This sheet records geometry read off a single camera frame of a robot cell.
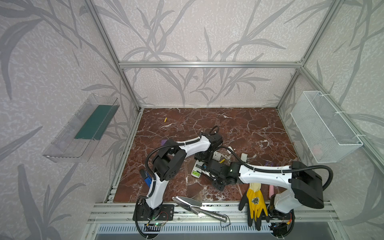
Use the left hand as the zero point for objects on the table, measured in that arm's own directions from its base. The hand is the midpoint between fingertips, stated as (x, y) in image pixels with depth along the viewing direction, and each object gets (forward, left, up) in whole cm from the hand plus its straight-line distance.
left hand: (205, 159), depth 92 cm
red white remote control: (-8, +5, +2) cm, 9 cm away
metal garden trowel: (-25, +5, -1) cm, 26 cm away
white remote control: (+1, -8, +1) cm, 8 cm away
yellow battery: (-1, -10, 0) cm, 10 cm away
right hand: (-12, -5, +4) cm, 13 cm away
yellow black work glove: (-23, -25, +3) cm, 34 cm away
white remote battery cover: (+2, -24, 0) cm, 24 cm away
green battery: (-9, +5, +1) cm, 11 cm away
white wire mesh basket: (-4, -51, +34) cm, 62 cm away
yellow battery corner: (+32, +30, -1) cm, 44 cm away
